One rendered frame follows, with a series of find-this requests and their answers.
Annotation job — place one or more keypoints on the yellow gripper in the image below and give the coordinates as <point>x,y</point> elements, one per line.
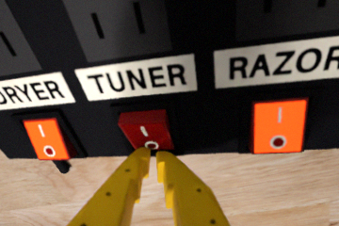
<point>192,201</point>

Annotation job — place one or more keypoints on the black power strip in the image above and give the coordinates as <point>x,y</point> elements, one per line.
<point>102,78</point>

